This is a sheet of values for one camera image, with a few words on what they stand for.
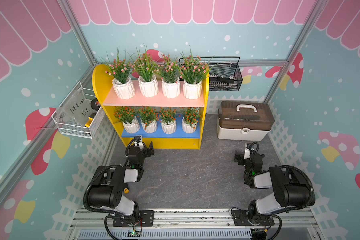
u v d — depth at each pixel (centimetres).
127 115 81
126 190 81
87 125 62
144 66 63
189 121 78
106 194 45
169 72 63
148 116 83
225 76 93
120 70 62
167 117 80
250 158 74
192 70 60
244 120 90
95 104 79
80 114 69
